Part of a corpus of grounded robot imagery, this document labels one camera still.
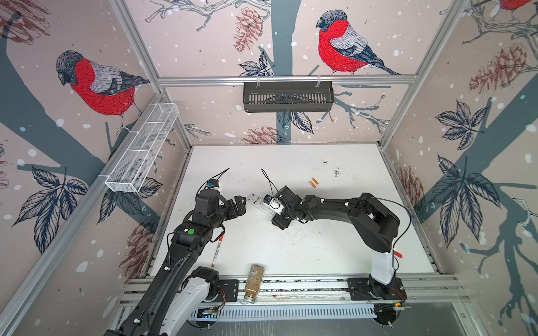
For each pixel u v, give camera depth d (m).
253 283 0.71
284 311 0.70
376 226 0.50
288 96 1.04
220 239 0.87
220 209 0.63
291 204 0.73
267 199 0.83
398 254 0.81
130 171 0.71
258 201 0.95
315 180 1.06
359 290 0.73
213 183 0.68
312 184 1.04
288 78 0.94
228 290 0.73
